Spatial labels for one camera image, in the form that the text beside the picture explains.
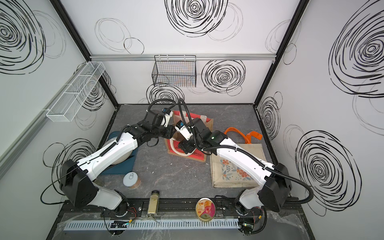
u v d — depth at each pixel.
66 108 0.72
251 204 0.59
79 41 0.83
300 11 0.74
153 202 0.72
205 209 0.71
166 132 0.71
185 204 0.77
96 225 0.73
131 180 0.78
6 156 0.51
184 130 0.66
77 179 0.40
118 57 0.92
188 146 0.66
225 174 0.83
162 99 0.59
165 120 0.65
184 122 0.65
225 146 0.50
